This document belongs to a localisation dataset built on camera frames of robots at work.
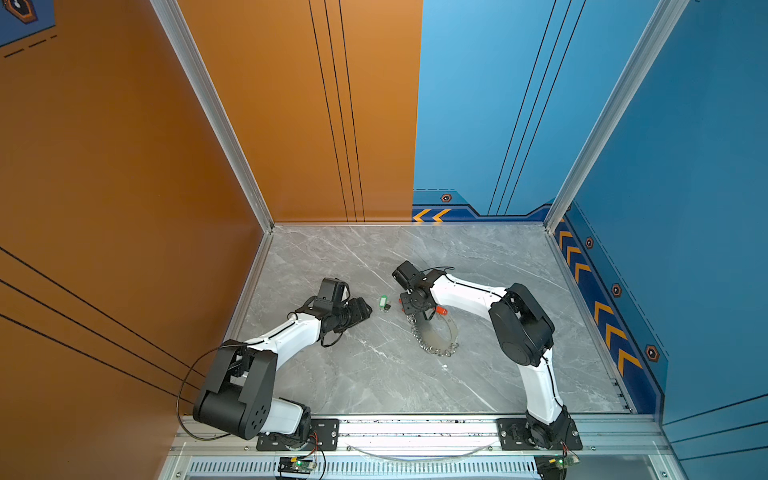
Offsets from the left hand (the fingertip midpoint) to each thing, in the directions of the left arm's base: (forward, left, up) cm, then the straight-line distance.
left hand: (365, 310), depth 91 cm
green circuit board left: (-38, +14, -6) cm, 41 cm away
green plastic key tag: (+6, -5, -5) cm, 10 cm away
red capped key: (+2, -24, -3) cm, 24 cm away
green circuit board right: (-38, -48, -6) cm, 61 cm away
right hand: (+4, -14, -4) cm, 15 cm away
